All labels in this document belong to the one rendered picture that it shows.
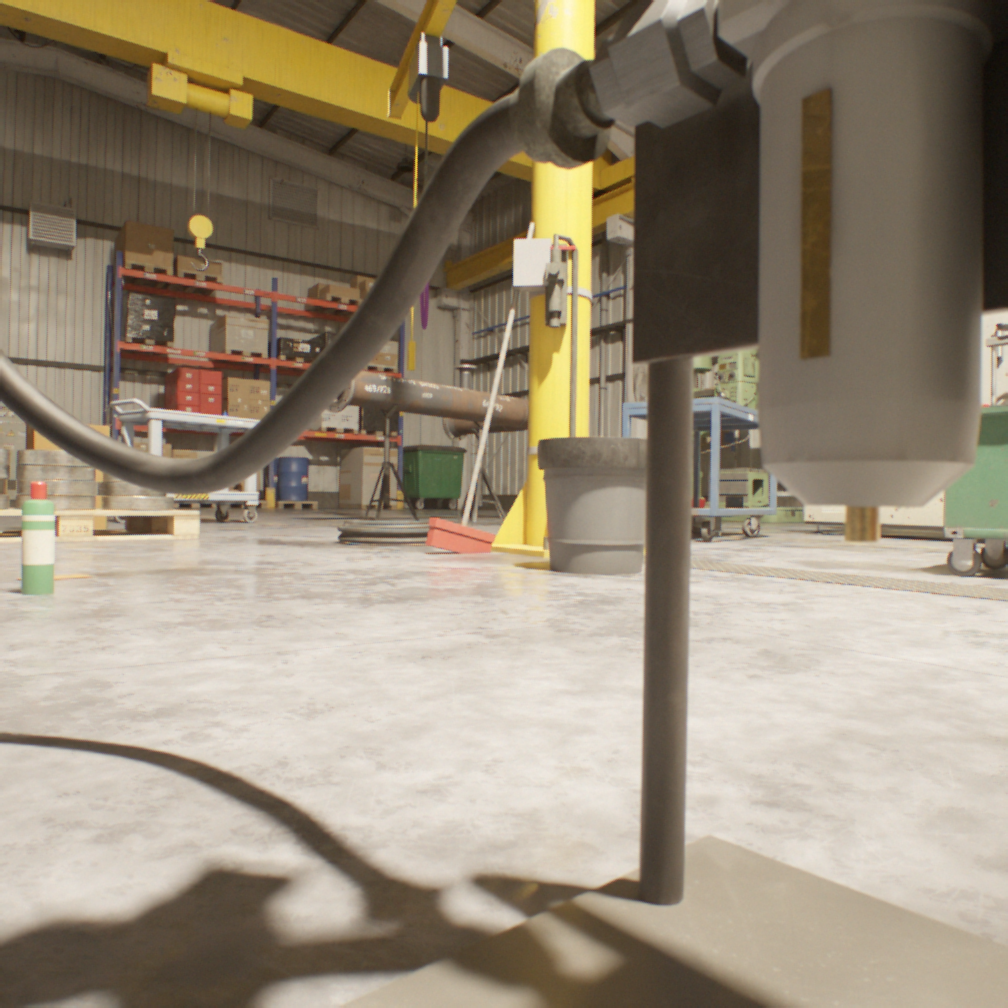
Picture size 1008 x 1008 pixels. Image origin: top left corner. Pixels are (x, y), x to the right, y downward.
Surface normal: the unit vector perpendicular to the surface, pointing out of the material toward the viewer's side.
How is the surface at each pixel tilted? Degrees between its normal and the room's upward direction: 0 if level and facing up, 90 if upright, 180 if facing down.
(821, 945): 0
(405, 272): 120
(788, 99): 90
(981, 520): 90
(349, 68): 90
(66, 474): 90
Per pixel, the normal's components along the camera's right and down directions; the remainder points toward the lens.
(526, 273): -0.18, 0.00
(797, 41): -0.47, 0.83
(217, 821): 0.02, -1.00
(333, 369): -0.22, 0.53
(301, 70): 0.57, 0.01
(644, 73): -0.66, 0.49
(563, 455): -0.62, 0.03
